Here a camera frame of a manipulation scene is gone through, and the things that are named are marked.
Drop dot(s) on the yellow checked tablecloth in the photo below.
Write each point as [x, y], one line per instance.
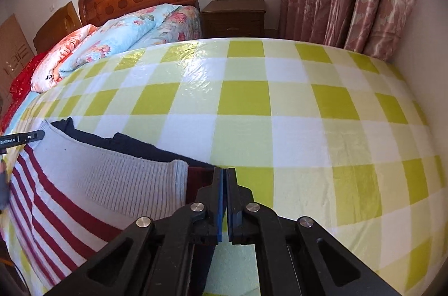
[297, 128]

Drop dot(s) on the red patterned blanket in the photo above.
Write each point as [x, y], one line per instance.
[24, 75]

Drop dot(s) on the red white striped navy sweater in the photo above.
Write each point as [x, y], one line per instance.
[105, 184]

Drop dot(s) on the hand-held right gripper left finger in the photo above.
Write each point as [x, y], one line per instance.
[219, 208]

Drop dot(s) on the light wooden headboard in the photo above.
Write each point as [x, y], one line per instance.
[57, 26]

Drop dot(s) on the brown wooden nightstand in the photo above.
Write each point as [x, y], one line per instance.
[232, 18]

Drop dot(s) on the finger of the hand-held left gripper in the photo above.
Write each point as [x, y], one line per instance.
[33, 135]

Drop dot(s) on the pink floral quilt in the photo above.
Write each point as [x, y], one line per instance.
[56, 61]

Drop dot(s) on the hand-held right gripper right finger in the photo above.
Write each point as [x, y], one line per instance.
[230, 208]

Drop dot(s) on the light wooden wardrobe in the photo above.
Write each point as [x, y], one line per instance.
[15, 51]

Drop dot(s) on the light blue floral quilt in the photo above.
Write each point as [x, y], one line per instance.
[115, 37]

